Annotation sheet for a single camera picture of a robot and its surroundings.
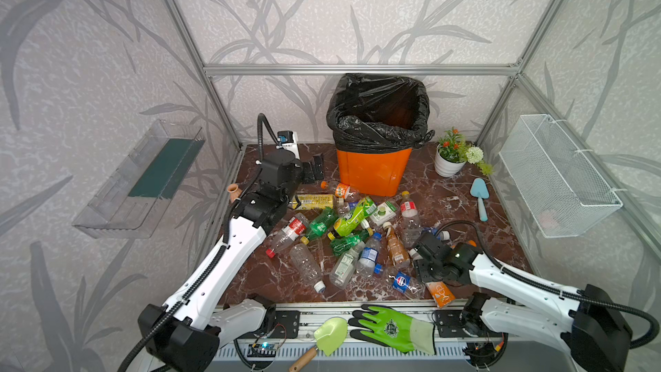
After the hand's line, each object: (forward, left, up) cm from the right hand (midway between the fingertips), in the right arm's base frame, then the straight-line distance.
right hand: (422, 263), depth 83 cm
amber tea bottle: (+3, +8, +4) cm, 9 cm away
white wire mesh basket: (+7, -29, +31) cm, 43 cm away
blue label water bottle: (+9, -9, +1) cm, 13 cm away
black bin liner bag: (+52, +13, +19) cm, 57 cm away
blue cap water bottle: (+1, +18, +3) cm, 18 cm away
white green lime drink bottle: (+18, +11, +2) cm, 21 cm away
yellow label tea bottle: (+21, +38, +4) cm, 43 cm away
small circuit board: (-23, +49, -3) cm, 54 cm away
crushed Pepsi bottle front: (-7, +8, +3) cm, 11 cm away
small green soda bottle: (+4, +27, +4) cm, 28 cm away
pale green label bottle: (-2, +26, +4) cm, 26 cm away
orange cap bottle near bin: (+27, +27, +3) cm, 38 cm away
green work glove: (-18, +14, 0) cm, 23 cm away
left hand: (+22, +34, +32) cm, 52 cm away
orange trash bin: (+33, +15, +5) cm, 36 cm away
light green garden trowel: (-20, +30, -1) cm, 36 cm away
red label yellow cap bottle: (+13, +3, +2) cm, 14 cm away
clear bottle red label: (+9, +44, +4) cm, 45 cm away
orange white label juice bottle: (-10, -3, +2) cm, 11 cm away
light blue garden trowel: (+31, -30, -3) cm, 43 cm away
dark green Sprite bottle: (+12, +34, +3) cm, 36 cm away
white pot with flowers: (+41, -18, +8) cm, 46 cm away
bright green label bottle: (+12, +25, +4) cm, 28 cm away
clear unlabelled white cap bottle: (-2, +37, +3) cm, 37 cm away
